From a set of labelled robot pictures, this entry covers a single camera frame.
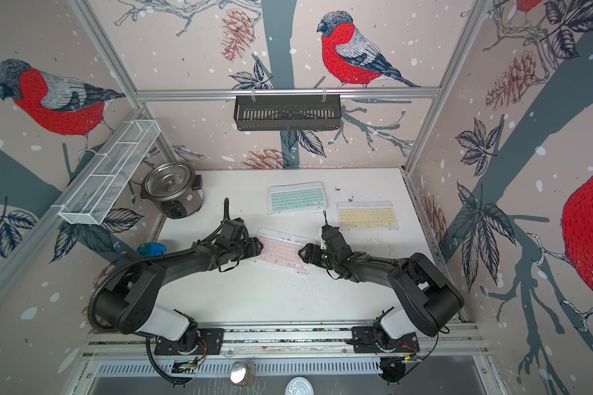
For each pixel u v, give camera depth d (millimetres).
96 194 724
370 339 728
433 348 711
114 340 761
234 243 742
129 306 433
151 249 839
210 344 728
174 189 902
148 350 699
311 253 797
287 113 1059
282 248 928
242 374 598
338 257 699
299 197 1068
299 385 624
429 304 437
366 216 1033
